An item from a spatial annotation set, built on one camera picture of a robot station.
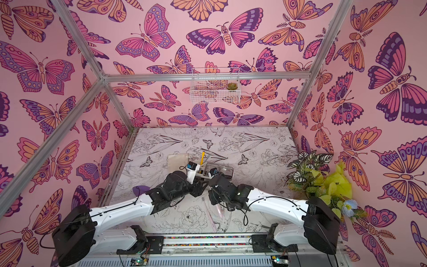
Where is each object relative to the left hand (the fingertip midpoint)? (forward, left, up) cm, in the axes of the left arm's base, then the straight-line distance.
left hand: (206, 180), depth 80 cm
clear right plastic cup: (+12, -11, -13) cm, 20 cm away
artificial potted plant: (-2, -46, +7) cm, 47 cm away
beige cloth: (+18, +20, -13) cm, 30 cm away
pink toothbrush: (-13, -1, -13) cm, 18 cm away
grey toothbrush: (+12, 0, +1) cm, 12 cm away
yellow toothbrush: (+12, +3, +1) cm, 12 cm away
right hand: (-4, -2, -3) cm, 5 cm away
